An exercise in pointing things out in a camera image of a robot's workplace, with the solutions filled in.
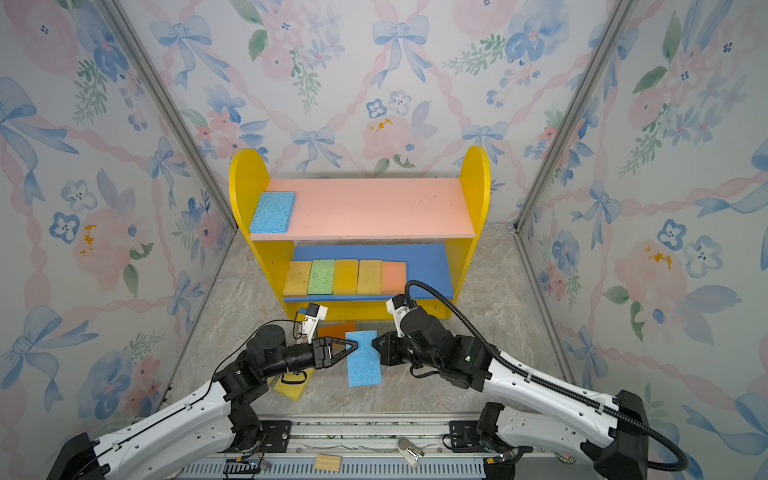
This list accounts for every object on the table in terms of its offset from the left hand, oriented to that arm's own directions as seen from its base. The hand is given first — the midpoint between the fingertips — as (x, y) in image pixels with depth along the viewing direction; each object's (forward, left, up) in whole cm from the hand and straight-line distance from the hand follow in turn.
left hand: (355, 347), depth 68 cm
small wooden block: (-20, +6, -19) cm, 29 cm away
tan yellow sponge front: (+23, -2, -4) cm, 23 cm away
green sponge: (+22, +12, -5) cm, 25 cm away
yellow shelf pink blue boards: (+49, +6, -19) cm, 53 cm away
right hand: (+1, -3, 0) cm, 4 cm away
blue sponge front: (-3, -2, -2) cm, 5 cm away
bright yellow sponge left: (-5, +17, -19) cm, 26 cm away
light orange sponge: (+21, -9, -3) cm, 23 cm away
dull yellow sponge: (+22, +19, -4) cm, 29 cm away
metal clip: (-18, -13, -18) cm, 28 cm away
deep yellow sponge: (+23, +5, -4) cm, 24 cm away
